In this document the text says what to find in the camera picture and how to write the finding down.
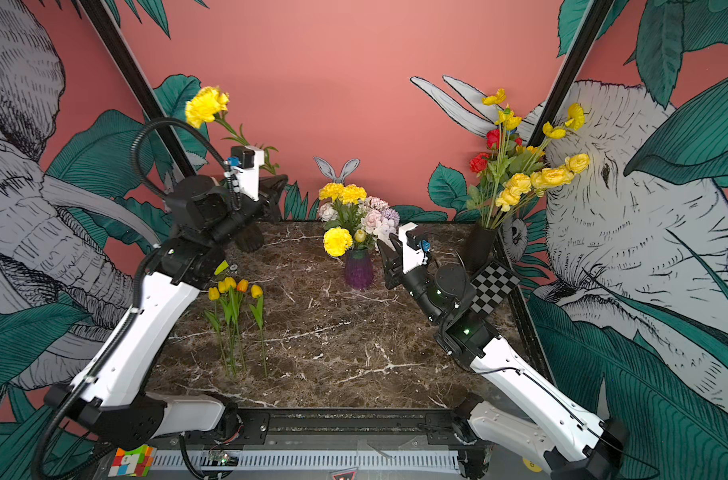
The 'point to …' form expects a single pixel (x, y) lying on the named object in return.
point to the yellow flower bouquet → (508, 175)
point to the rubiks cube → (133, 463)
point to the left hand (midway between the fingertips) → (286, 173)
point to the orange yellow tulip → (242, 285)
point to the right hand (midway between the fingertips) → (382, 235)
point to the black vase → (477, 248)
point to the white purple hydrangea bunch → (379, 219)
